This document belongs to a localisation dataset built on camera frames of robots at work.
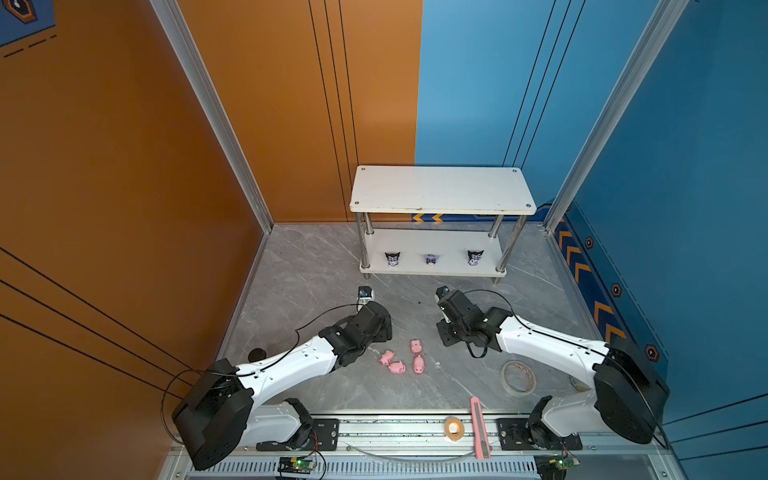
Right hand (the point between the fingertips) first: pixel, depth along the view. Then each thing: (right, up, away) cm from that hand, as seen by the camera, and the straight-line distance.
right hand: (441, 328), depth 86 cm
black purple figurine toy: (+13, +21, +10) cm, 26 cm away
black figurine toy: (-14, +20, +10) cm, 26 cm away
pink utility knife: (+8, -23, -13) cm, 27 cm away
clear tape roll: (+21, -13, -3) cm, 25 cm away
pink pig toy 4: (-7, -9, -3) cm, 12 cm away
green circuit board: (-37, -29, -15) cm, 49 cm away
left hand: (-17, +3, 0) cm, 18 cm away
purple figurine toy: (-2, +20, +11) cm, 23 cm away
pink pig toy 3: (-7, -5, +1) cm, 9 cm away
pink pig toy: (-16, -8, -2) cm, 18 cm away
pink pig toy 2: (-13, -10, -3) cm, 16 cm away
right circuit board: (+25, -29, -15) cm, 41 cm away
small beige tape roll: (+2, -21, -9) cm, 23 cm away
